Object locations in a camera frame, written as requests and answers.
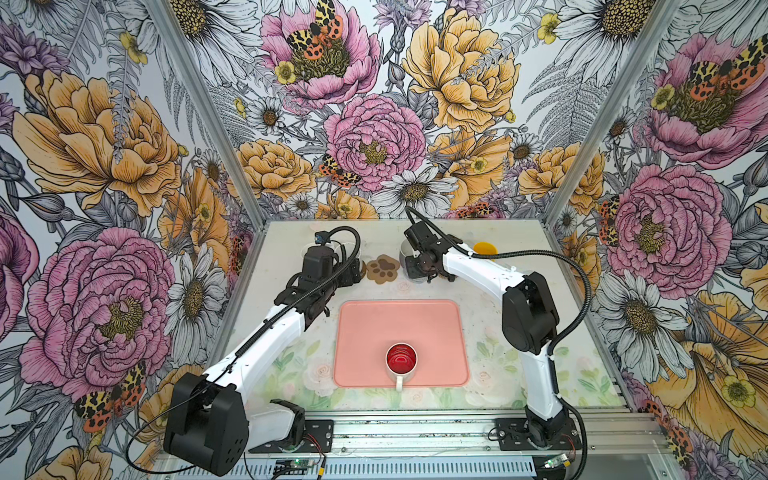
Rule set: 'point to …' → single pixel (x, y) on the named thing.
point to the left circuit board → (294, 463)
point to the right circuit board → (560, 460)
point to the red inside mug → (401, 361)
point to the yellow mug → (485, 248)
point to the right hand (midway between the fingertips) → (418, 275)
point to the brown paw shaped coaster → (383, 268)
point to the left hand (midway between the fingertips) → (345, 271)
